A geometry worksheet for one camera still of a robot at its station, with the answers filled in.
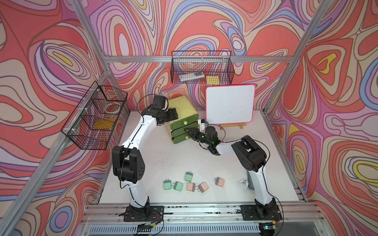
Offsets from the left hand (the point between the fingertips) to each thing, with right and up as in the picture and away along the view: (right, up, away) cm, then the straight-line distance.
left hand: (173, 116), depth 89 cm
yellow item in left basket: (-32, -5, -18) cm, 37 cm away
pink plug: (+10, -40, -9) cm, 42 cm away
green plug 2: (-3, -40, -7) cm, 40 cm away
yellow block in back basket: (+25, +23, +2) cm, 34 cm away
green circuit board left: (-12, -57, -18) cm, 61 cm away
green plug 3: (+3, -40, -8) cm, 41 cm away
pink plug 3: (+27, -38, -7) cm, 47 cm away
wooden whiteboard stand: (+47, -6, +16) cm, 50 cm away
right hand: (+7, -11, +5) cm, 14 cm away
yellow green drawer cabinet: (+9, -2, 0) cm, 9 cm away
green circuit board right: (+48, -56, -18) cm, 76 cm away
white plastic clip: (+41, -37, -7) cm, 56 cm away
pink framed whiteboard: (+38, +9, +13) cm, 41 cm away
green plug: (+9, -36, -5) cm, 37 cm away
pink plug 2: (+18, -40, -8) cm, 45 cm away
